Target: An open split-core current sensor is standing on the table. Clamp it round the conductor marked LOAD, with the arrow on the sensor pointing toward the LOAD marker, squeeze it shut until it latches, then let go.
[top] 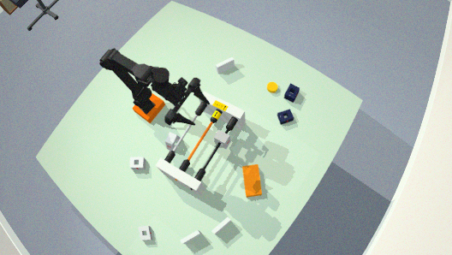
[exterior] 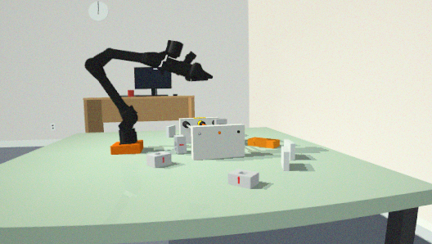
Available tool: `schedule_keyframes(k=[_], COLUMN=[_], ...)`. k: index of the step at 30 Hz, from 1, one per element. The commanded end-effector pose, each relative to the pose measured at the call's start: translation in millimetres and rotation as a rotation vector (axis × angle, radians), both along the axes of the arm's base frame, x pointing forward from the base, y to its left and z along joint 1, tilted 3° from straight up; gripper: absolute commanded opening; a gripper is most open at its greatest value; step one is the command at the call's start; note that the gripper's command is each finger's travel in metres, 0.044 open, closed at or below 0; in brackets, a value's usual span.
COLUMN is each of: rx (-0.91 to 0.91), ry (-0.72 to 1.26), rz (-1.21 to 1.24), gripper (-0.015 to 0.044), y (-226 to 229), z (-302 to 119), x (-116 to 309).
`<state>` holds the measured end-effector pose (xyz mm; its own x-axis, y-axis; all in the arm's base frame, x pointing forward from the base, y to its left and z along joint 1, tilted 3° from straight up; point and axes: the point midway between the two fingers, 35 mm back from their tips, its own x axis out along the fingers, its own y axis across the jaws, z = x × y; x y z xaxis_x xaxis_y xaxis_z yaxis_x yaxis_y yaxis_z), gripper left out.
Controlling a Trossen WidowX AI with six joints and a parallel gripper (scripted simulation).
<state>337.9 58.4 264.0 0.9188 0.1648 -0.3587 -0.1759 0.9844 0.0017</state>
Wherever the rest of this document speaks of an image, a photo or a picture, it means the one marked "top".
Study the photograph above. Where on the yellow round disc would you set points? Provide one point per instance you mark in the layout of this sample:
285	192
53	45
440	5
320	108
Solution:
272	87

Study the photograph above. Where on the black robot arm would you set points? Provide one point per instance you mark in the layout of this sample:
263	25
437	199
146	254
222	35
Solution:
144	75

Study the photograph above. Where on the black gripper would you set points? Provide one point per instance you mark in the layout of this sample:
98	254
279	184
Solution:
172	116

